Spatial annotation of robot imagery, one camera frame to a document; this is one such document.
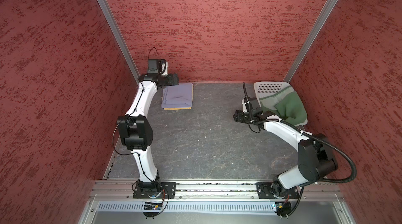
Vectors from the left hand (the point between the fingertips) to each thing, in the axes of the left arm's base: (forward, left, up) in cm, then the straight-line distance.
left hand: (171, 82), depth 91 cm
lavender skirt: (+3, -3, -17) cm, 17 cm away
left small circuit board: (-59, +5, -25) cm, 64 cm away
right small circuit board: (-59, -58, -24) cm, 86 cm away
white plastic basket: (+18, -67, -25) cm, 74 cm away
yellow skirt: (-3, -4, -22) cm, 23 cm away
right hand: (-17, -40, -14) cm, 45 cm away
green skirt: (-6, -73, -13) cm, 75 cm away
